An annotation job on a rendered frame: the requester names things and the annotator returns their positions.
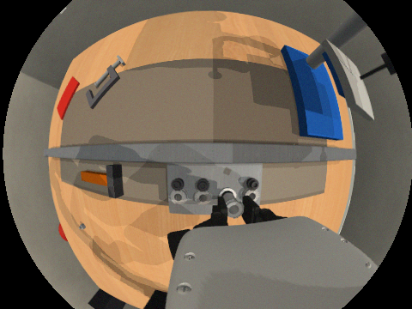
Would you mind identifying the red flat square block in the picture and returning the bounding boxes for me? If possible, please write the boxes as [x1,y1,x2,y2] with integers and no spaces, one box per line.
[57,76,80,120]

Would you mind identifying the blue drill press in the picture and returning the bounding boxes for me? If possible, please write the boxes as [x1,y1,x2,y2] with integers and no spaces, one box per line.
[281,11,396,141]

